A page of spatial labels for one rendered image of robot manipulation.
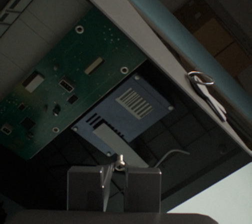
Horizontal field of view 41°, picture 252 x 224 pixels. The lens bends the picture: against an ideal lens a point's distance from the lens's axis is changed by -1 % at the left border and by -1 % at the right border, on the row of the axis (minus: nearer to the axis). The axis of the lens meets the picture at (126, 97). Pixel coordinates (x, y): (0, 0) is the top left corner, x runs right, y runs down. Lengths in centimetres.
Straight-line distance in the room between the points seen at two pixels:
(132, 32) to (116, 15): 2
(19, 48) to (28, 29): 2
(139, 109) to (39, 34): 10
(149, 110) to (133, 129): 2
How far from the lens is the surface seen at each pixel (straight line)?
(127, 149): 32
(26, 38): 28
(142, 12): 170
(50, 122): 30
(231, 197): 88
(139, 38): 26
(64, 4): 26
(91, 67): 26
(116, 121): 30
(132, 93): 29
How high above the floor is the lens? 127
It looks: 23 degrees down
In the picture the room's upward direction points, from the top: 51 degrees clockwise
